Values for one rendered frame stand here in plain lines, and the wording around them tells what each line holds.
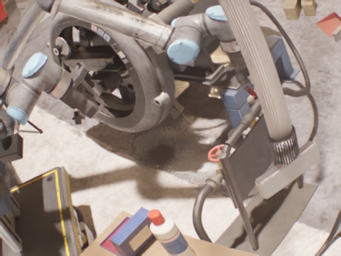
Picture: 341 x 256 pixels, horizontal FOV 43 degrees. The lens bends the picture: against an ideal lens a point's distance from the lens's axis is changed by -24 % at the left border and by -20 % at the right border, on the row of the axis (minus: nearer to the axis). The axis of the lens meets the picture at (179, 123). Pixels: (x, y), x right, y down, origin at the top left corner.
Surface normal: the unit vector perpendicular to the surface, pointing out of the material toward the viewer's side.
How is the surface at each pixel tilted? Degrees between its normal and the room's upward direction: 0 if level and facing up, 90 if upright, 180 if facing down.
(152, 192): 0
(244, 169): 90
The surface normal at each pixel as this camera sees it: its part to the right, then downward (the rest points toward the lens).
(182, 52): -0.07, 0.66
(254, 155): 0.73, 0.15
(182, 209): -0.35, -0.76
